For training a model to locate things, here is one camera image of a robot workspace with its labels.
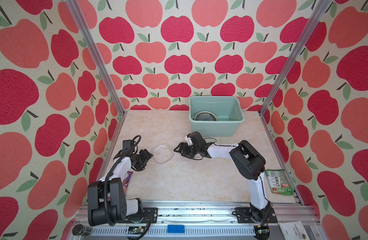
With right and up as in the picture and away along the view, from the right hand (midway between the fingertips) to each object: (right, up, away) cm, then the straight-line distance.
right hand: (179, 151), depth 94 cm
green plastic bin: (+38, +28, +20) cm, 52 cm away
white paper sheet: (+55, -33, -25) cm, 69 cm away
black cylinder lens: (-41, -28, -32) cm, 59 cm away
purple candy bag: (-30, -15, -10) cm, 35 cm away
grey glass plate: (+20, +24, +18) cm, 36 cm away
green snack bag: (+58, -16, -10) cm, 61 cm away
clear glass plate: (-11, -2, +4) cm, 12 cm away
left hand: (-16, -4, -5) cm, 17 cm away
